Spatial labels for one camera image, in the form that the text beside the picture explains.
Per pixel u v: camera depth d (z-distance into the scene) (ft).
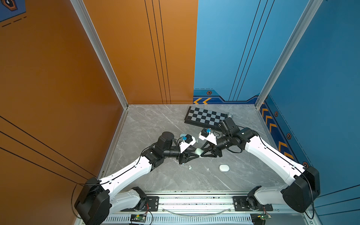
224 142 2.08
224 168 2.81
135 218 2.36
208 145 2.19
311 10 2.31
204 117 3.53
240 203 2.37
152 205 2.41
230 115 3.57
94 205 1.30
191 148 2.31
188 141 2.03
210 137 2.08
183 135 3.37
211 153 2.14
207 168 2.82
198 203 2.47
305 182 1.29
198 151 2.29
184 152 2.11
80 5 2.25
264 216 2.30
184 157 2.08
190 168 2.78
